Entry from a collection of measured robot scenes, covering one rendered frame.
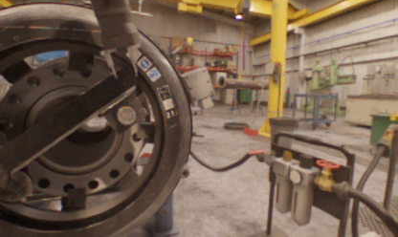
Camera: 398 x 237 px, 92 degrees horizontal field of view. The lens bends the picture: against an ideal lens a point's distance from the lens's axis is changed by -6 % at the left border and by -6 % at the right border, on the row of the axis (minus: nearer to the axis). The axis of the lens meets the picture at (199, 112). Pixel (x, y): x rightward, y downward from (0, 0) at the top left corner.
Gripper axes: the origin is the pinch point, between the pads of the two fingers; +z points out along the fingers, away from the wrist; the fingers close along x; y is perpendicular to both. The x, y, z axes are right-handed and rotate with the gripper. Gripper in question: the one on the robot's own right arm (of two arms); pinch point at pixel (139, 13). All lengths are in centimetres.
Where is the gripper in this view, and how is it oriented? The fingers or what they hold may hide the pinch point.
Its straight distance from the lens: 80.1
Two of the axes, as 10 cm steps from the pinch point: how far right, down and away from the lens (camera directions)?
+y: -9.5, -0.8, -2.9
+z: -1.0, 9.9, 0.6
